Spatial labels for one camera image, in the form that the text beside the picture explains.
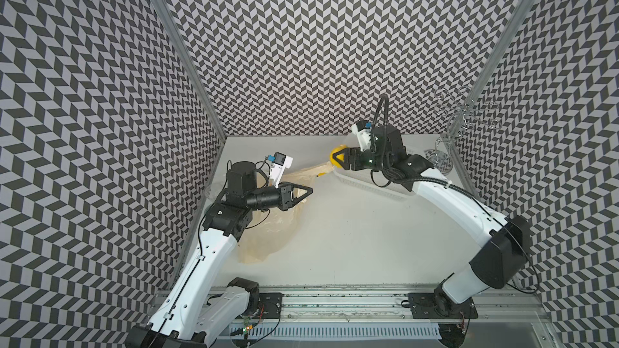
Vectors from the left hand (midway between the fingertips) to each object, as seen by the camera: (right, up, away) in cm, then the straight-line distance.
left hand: (310, 194), depth 65 cm
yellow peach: (+8, +13, +8) cm, 17 cm away
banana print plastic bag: (-14, -15, +7) cm, 22 cm away
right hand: (+9, +10, +12) cm, 18 cm away
